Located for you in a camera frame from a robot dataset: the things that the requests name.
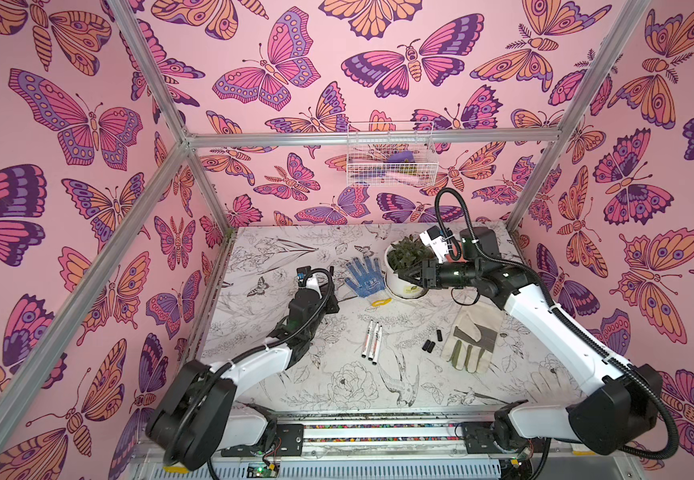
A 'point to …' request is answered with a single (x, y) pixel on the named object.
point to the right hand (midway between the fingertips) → (404, 271)
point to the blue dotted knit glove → (369, 281)
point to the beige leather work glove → (471, 342)
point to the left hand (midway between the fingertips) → (336, 280)
